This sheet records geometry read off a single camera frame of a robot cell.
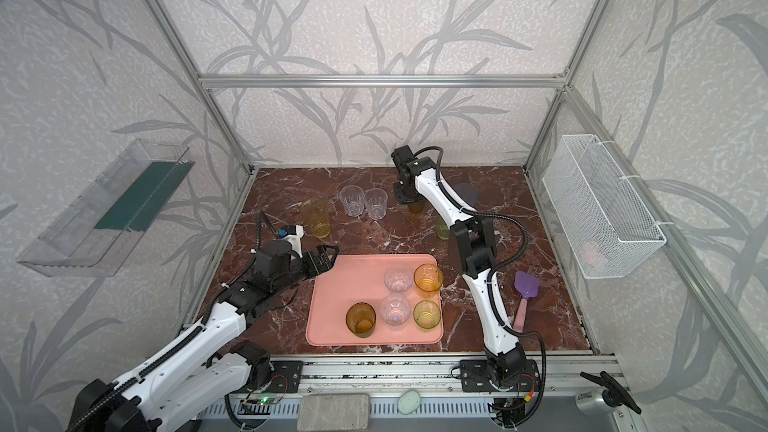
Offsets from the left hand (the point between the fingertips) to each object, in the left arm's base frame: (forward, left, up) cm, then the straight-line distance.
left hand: (332, 245), depth 81 cm
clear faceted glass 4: (-13, -18, -14) cm, 26 cm away
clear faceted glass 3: (-4, -18, -13) cm, 23 cm away
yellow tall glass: (+17, +11, -10) cm, 22 cm away
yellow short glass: (-4, -27, -13) cm, 30 cm away
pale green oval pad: (-35, -21, -12) cm, 42 cm away
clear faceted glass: (+26, -1, -14) cm, 29 cm away
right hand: (+25, -21, -5) cm, 33 cm away
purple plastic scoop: (-5, -57, -13) cm, 59 cm away
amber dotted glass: (+23, -24, -13) cm, 36 cm away
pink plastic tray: (-10, -12, -13) cm, 21 cm away
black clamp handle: (-34, -62, +2) cm, 70 cm away
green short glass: (-14, -26, -14) cm, 33 cm away
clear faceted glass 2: (+25, -9, -14) cm, 30 cm away
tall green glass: (+12, -32, -11) cm, 36 cm away
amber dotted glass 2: (-16, -8, -13) cm, 22 cm away
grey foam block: (-37, -4, -11) cm, 38 cm away
